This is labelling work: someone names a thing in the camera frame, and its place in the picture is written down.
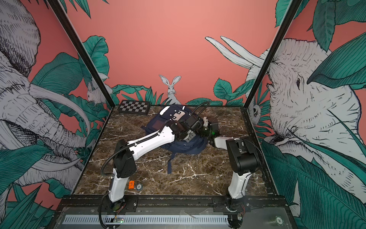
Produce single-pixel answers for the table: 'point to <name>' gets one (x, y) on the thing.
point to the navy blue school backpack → (160, 118)
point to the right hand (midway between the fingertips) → (189, 123)
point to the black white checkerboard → (135, 107)
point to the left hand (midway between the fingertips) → (189, 129)
